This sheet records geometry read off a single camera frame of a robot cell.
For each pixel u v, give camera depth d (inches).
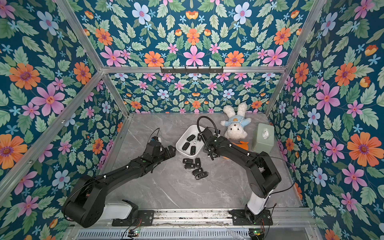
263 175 18.1
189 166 35.8
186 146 39.1
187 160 36.6
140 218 28.8
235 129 38.8
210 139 27.6
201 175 33.9
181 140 39.1
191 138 41.0
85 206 16.6
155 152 27.6
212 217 29.5
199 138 40.9
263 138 37.6
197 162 36.5
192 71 36.8
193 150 38.6
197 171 34.9
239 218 28.4
